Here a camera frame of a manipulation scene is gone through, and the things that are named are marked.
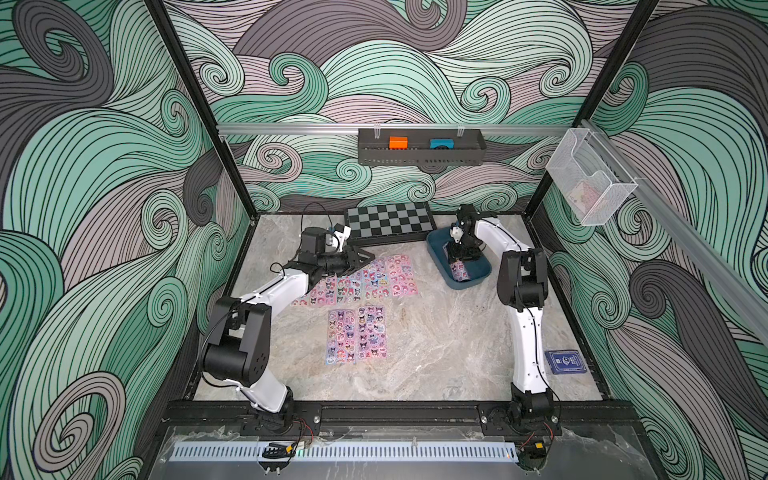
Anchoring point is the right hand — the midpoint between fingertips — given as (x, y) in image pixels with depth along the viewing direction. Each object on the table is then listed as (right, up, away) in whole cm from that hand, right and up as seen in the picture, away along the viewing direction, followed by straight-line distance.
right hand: (462, 260), depth 105 cm
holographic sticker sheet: (-31, -7, -5) cm, 32 cm away
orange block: (-24, +39, -12) cm, 47 cm away
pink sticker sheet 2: (-32, -20, -18) cm, 42 cm away
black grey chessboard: (-27, +14, +8) cm, 31 cm away
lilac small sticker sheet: (-40, -9, -8) cm, 42 cm away
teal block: (-7, +39, -11) cm, 41 cm away
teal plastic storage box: (+4, -3, -5) cm, 7 cm away
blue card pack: (+22, -26, -24) cm, 42 cm away
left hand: (-32, +3, -21) cm, 38 cm away
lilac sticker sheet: (-2, -3, -5) cm, 6 cm away
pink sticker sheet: (-22, -5, -5) cm, 23 cm away
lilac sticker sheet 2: (-42, -22, -18) cm, 50 cm away
